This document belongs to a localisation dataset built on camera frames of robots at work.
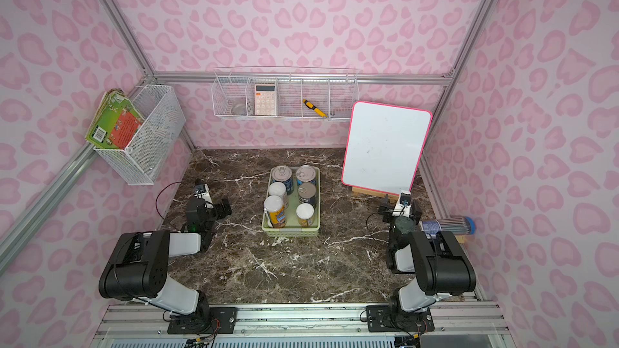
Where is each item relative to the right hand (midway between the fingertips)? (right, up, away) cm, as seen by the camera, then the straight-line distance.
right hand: (400, 195), depth 88 cm
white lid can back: (-45, +2, +2) cm, 45 cm away
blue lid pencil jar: (+20, -11, 0) cm, 23 cm away
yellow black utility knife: (-30, +33, +10) cm, 46 cm away
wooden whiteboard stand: (+1, -2, +9) cm, 10 cm away
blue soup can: (-44, +8, +8) cm, 45 cm away
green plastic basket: (-40, -14, +5) cm, 43 cm away
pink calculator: (-51, +37, +7) cm, 63 cm away
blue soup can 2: (-35, +8, +8) cm, 37 cm away
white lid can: (-35, -7, +2) cm, 36 cm away
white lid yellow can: (-44, -5, -4) cm, 45 cm away
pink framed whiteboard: (-5, +18, +2) cm, 19 cm away
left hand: (-71, -1, +6) cm, 72 cm away
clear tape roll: (-61, +33, +7) cm, 70 cm away
